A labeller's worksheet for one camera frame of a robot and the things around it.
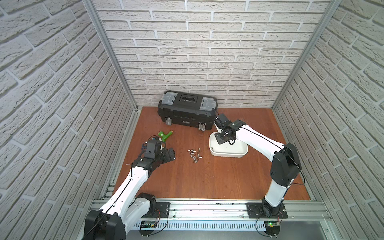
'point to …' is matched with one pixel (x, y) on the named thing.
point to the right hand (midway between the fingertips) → (223, 137)
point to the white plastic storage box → (226, 150)
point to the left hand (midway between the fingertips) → (170, 151)
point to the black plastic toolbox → (187, 109)
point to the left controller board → (147, 227)
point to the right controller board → (272, 228)
